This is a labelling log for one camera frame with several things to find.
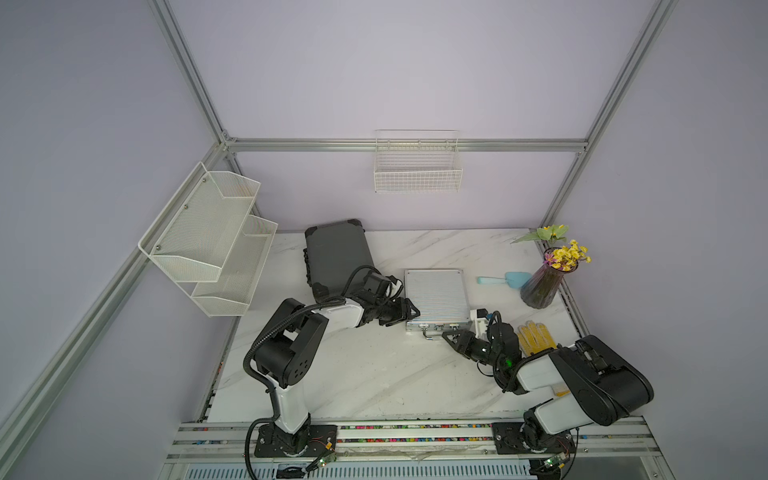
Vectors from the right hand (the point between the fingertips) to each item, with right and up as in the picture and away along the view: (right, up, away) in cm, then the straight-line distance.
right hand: (445, 340), depth 89 cm
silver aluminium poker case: (-1, +13, +4) cm, 13 cm away
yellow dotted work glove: (+28, 0, +1) cm, 28 cm away
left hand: (-10, +6, +2) cm, 12 cm away
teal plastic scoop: (+28, +17, +17) cm, 37 cm away
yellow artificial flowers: (+31, +26, -9) cm, 42 cm away
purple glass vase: (+31, +15, +4) cm, 35 cm away
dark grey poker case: (-37, +25, +16) cm, 47 cm away
